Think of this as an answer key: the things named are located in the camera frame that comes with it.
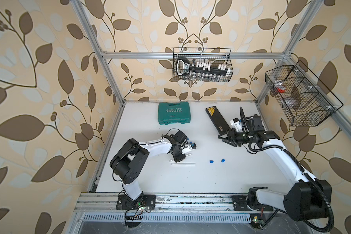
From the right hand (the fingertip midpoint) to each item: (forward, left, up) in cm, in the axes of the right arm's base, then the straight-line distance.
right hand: (220, 138), depth 79 cm
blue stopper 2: (-6, -4, -17) cm, 19 cm away
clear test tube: (-1, +18, -17) cm, 25 cm away
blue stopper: (-6, +3, -18) cm, 19 cm away
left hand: (-1, +22, -16) cm, 28 cm away
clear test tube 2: (-7, +21, -16) cm, 27 cm away
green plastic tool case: (+31, +26, -13) cm, 42 cm away
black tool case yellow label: (+19, -7, -15) cm, 25 cm away
